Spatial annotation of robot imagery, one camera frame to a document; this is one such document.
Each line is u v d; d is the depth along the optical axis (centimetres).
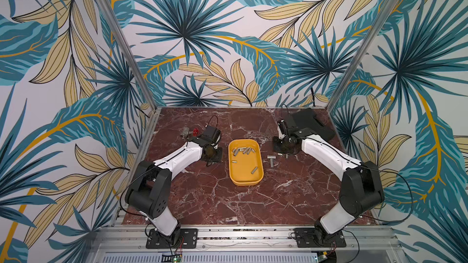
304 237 73
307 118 110
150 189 45
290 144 63
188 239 74
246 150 98
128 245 74
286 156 98
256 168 93
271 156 96
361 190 45
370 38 85
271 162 95
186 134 103
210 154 77
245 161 95
